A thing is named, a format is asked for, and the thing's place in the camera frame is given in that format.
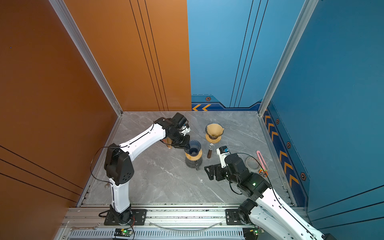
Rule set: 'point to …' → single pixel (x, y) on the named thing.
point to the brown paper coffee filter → (215, 129)
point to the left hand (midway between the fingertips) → (190, 146)
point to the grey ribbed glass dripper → (210, 136)
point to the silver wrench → (107, 186)
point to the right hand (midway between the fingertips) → (211, 166)
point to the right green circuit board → (250, 233)
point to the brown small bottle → (210, 150)
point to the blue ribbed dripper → (194, 148)
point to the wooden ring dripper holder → (213, 141)
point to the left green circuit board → (123, 232)
